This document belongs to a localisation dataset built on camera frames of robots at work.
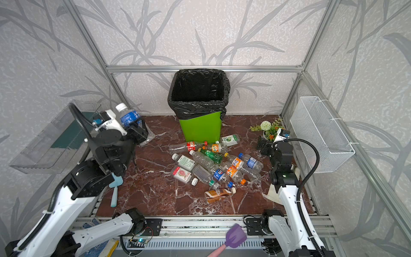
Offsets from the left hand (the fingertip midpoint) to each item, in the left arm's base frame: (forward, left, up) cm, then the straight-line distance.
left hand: (145, 116), depth 58 cm
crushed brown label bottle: (-17, -26, -39) cm, 50 cm away
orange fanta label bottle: (-5, -37, -40) cm, 55 cm away
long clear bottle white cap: (+3, -19, -40) cm, 44 cm away
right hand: (+7, -52, -19) cm, 56 cm away
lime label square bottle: (+18, -36, -41) cm, 57 cm away
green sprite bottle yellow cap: (+4, -27, -39) cm, 48 cm away
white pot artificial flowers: (+19, -58, -31) cm, 69 cm away
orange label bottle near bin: (+11, -25, -39) cm, 48 cm away
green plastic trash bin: (+20, -20, -31) cm, 42 cm away
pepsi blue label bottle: (-7, -29, -39) cm, 49 cm away
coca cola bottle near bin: (+12, -10, -39) cm, 42 cm away
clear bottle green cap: (-6, -20, -40) cm, 45 cm away
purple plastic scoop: (-33, -36, -42) cm, 65 cm away
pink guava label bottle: (-6, -10, -40) cm, 42 cm away
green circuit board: (-35, +7, -44) cm, 57 cm away
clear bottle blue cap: (+2, -47, -40) cm, 62 cm away
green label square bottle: (+2, -8, -41) cm, 41 cm away
